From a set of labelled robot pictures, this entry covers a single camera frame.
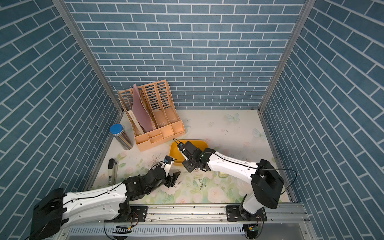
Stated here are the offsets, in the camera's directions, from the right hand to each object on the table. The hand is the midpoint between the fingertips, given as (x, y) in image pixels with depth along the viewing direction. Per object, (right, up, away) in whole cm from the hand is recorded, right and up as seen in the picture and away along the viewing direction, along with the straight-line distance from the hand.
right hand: (188, 162), depth 83 cm
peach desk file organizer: (-26, +41, +27) cm, 56 cm away
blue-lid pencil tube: (-40, +15, +2) cm, 43 cm away
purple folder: (-34, +30, +18) cm, 49 cm away
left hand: (-5, -5, -3) cm, 8 cm away
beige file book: (-33, +20, +6) cm, 39 cm away
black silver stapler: (-45, -3, +4) cm, 45 cm away
